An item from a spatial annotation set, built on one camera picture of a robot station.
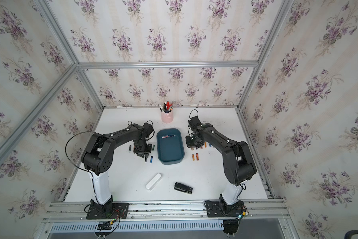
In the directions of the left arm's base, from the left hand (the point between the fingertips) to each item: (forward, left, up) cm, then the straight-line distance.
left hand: (149, 157), depth 93 cm
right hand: (+5, -27, +7) cm, 28 cm away
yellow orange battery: (0, -28, +1) cm, 28 cm away
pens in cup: (+35, -10, +10) cm, 38 cm away
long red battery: (+15, -12, +2) cm, 19 cm away
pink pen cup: (+28, -11, +9) cm, 31 cm away
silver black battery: (-2, +2, +1) cm, 3 cm away
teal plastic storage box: (+7, -14, +1) cm, 16 cm away
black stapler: (-19, -21, +2) cm, 28 cm away
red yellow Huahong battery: (0, -31, +1) cm, 31 cm away
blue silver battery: (-2, -2, +1) cm, 3 cm away
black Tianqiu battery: (+6, +13, 0) cm, 14 cm away
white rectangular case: (-16, -6, +3) cm, 17 cm away
